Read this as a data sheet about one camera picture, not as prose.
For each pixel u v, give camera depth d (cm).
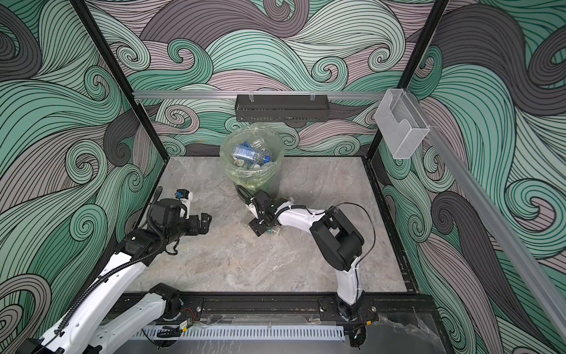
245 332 70
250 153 86
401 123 79
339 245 48
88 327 40
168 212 55
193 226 66
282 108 95
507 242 49
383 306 74
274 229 88
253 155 86
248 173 77
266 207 72
